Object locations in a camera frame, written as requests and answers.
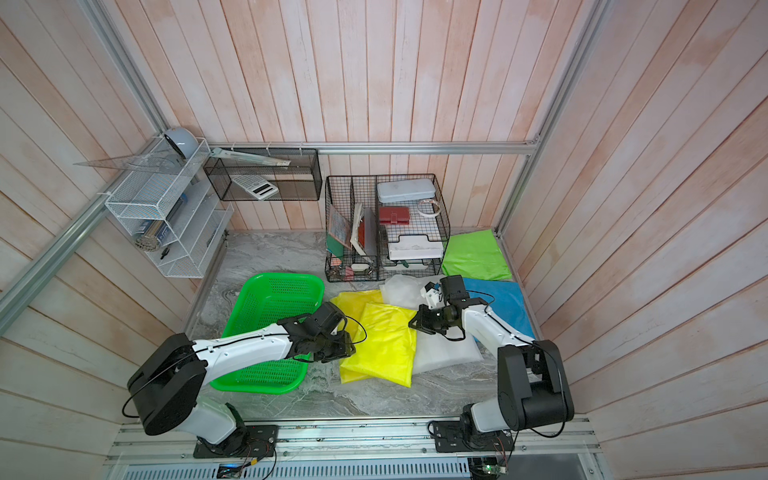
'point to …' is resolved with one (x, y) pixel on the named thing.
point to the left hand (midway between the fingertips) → (349, 356)
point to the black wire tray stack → (413, 229)
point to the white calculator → (257, 185)
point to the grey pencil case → (405, 190)
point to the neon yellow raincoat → (385, 349)
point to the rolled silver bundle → (154, 232)
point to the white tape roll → (433, 213)
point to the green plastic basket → (264, 300)
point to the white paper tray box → (415, 247)
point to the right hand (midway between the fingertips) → (411, 321)
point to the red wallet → (398, 215)
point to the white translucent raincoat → (432, 351)
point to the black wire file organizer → (352, 231)
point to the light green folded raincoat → (475, 255)
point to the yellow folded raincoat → (351, 304)
